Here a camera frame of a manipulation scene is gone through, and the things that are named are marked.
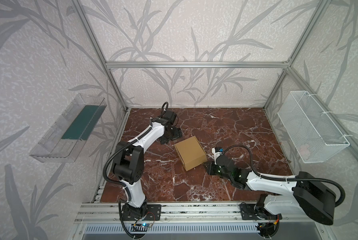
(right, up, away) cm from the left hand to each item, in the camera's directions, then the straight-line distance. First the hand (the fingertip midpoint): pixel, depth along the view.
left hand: (177, 133), depth 92 cm
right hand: (+16, -14, -8) cm, 23 cm away
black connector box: (+46, -46, -19) cm, 68 cm away
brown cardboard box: (+9, -12, -1) cm, 15 cm away
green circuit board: (-16, -44, -20) cm, 51 cm away
